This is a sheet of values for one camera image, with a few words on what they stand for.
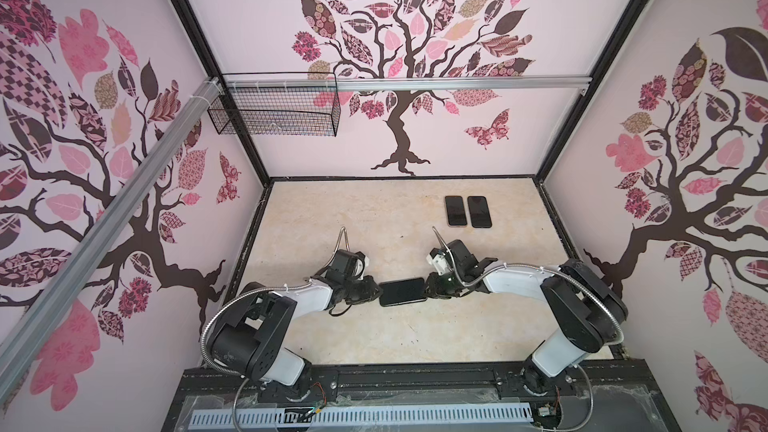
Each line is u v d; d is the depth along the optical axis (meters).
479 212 1.10
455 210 1.11
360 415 0.70
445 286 0.78
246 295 0.45
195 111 0.77
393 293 0.92
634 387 0.73
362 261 0.87
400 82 0.93
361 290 0.81
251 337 0.44
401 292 0.90
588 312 0.46
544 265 0.52
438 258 0.85
